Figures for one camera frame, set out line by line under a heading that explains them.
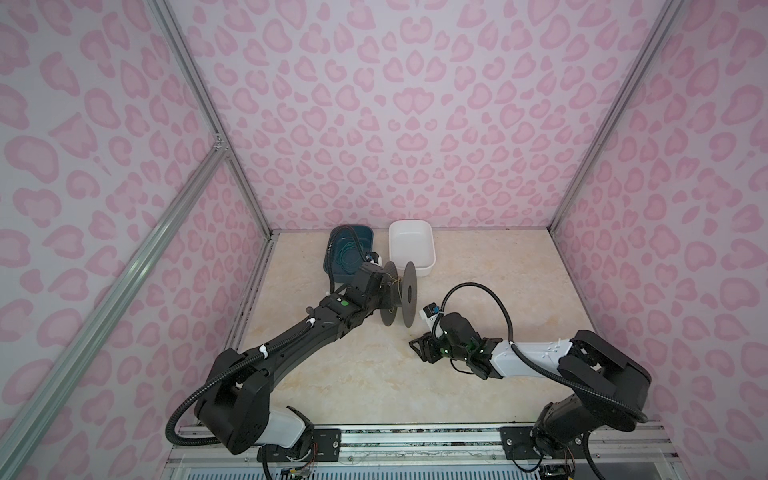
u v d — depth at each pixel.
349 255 1.10
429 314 0.79
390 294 0.75
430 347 0.77
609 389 0.44
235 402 0.41
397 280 0.93
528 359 0.53
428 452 0.73
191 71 0.77
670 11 0.69
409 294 0.87
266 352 0.45
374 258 0.75
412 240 1.11
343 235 1.18
